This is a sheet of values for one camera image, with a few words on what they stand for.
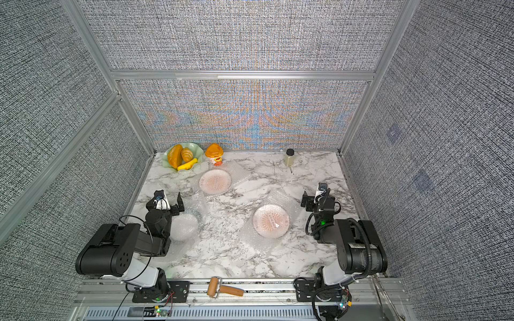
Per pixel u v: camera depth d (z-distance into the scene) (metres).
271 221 0.90
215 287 0.74
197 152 1.13
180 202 0.83
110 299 0.72
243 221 0.92
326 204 0.69
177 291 0.73
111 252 0.45
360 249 0.45
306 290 0.73
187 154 1.09
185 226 0.88
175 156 1.06
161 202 0.75
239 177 1.04
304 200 0.86
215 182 1.04
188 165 1.06
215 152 1.07
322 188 0.79
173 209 0.80
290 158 1.07
